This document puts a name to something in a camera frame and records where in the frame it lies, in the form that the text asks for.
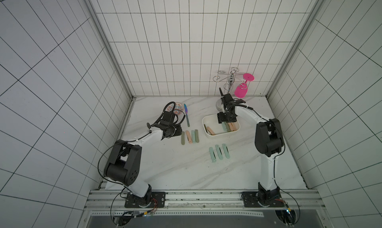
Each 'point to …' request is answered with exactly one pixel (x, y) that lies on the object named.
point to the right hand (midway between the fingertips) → (225, 117)
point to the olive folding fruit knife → (197, 136)
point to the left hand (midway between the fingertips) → (178, 133)
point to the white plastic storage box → (211, 127)
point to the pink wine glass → (241, 90)
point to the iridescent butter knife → (186, 113)
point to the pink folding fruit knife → (188, 137)
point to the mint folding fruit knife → (226, 150)
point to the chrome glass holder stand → (230, 77)
